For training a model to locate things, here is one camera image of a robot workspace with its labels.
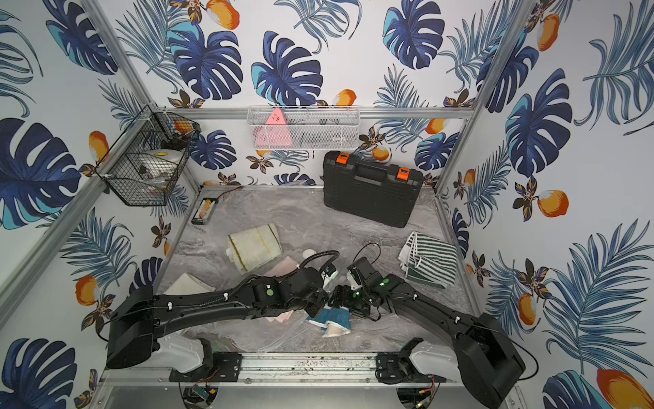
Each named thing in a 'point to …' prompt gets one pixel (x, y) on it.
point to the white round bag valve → (307, 253)
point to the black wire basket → (141, 168)
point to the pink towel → (286, 265)
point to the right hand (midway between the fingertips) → (337, 305)
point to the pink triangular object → (274, 133)
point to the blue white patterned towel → (333, 320)
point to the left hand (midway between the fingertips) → (328, 293)
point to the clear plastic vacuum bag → (284, 333)
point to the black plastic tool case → (376, 192)
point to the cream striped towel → (254, 248)
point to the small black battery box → (205, 210)
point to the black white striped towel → (429, 260)
